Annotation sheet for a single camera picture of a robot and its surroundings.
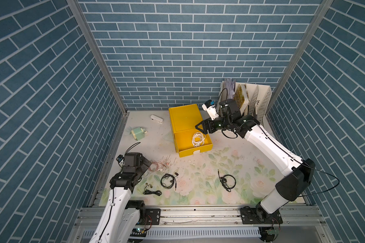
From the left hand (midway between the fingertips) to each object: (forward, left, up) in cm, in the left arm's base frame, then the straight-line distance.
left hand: (146, 164), depth 81 cm
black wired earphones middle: (-5, -15, -9) cm, 18 cm away
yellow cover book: (+42, -56, +14) cm, 71 cm away
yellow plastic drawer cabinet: (+13, -22, +7) cm, 26 cm away
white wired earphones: (+12, -28, +7) cm, 31 cm away
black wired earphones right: (-5, -43, -9) cm, 44 cm away
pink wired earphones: (+4, -3, -10) cm, 11 cm away
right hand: (+14, -29, +19) cm, 37 cm away
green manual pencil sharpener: (+24, +11, -4) cm, 26 cm away
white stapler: (+41, +1, -8) cm, 41 cm away
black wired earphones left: (-11, -1, -9) cm, 15 cm away
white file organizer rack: (+49, -73, +9) cm, 88 cm away
